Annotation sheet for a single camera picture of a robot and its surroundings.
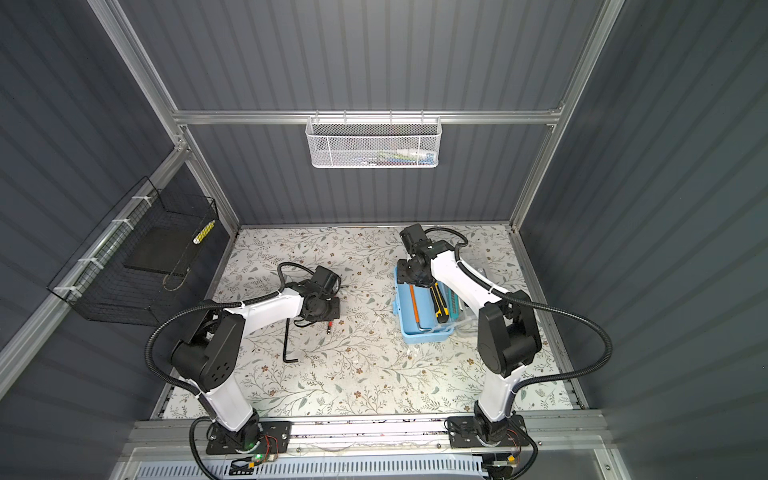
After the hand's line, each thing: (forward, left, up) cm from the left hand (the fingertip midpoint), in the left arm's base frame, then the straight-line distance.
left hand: (335, 312), depth 95 cm
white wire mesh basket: (+57, -14, +27) cm, 64 cm away
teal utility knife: (-3, -37, +7) cm, 37 cm away
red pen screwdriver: (-4, +2, -1) cm, 4 cm away
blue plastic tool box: (-7, -22, +6) cm, 23 cm away
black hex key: (-7, +15, -2) cm, 16 cm away
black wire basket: (+2, +46, +25) cm, 53 cm away
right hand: (+5, -24, +11) cm, 26 cm away
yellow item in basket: (+12, +33, +26) cm, 44 cm away
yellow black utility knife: (-3, -32, +7) cm, 33 cm away
